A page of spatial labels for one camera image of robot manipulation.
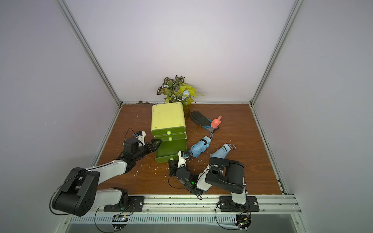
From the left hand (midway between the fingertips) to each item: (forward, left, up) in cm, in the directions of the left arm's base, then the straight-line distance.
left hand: (158, 142), depth 88 cm
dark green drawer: (+1, -9, +4) cm, 10 cm away
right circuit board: (-38, -47, -9) cm, 61 cm away
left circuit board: (-40, +15, -11) cm, 44 cm away
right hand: (-11, -7, -1) cm, 14 cm away
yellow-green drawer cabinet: (+6, -7, +14) cm, 17 cm away
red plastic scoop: (+21, -39, -7) cm, 45 cm away
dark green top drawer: (+1, -8, +11) cm, 14 cm away
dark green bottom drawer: (-4, -7, -2) cm, 8 cm away
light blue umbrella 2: (-4, -40, -4) cm, 40 cm away
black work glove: (+22, -29, -6) cm, 37 cm away
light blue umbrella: (-3, -24, -3) cm, 24 cm away
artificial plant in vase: (+37, -9, +11) cm, 39 cm away
